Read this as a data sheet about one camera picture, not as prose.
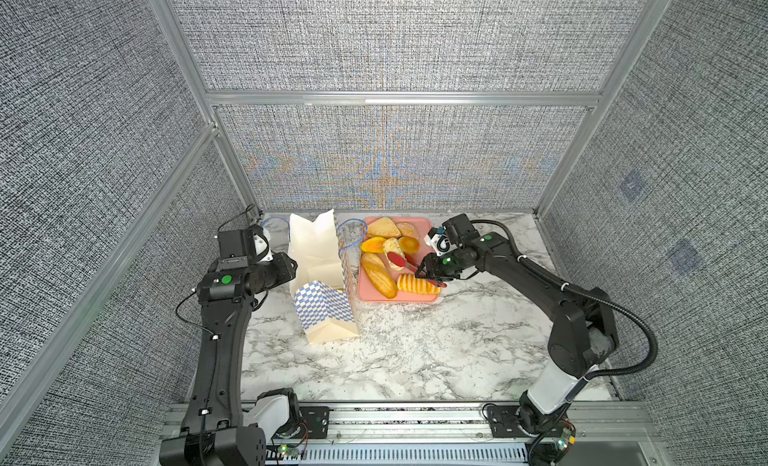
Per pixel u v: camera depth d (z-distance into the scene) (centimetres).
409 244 101
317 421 73
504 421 73
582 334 46
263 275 59
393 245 97
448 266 73
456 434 73
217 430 37
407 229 109
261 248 62
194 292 48
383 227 108
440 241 78
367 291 97
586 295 47
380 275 96
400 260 92
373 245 105
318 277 98
